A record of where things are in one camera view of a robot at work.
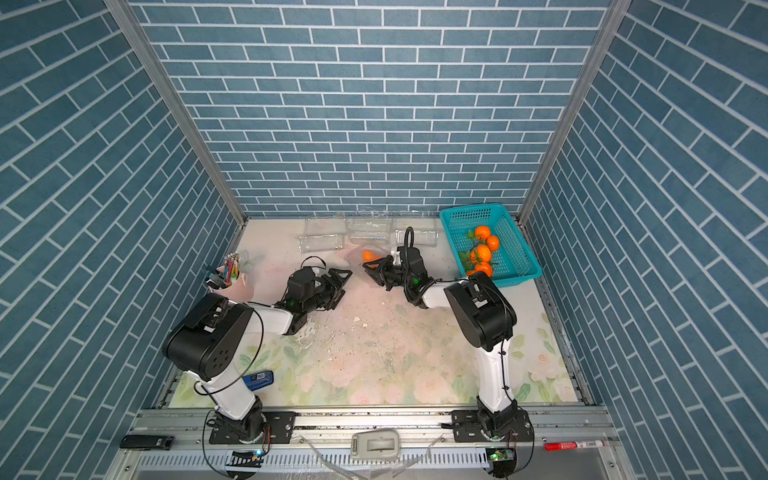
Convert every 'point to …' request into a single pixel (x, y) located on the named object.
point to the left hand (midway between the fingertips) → (357, 281)
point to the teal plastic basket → (513, 262)
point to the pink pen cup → (237, 287)
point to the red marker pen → (574, 445)
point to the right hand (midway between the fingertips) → (365, 267)
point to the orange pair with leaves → (483, 233)
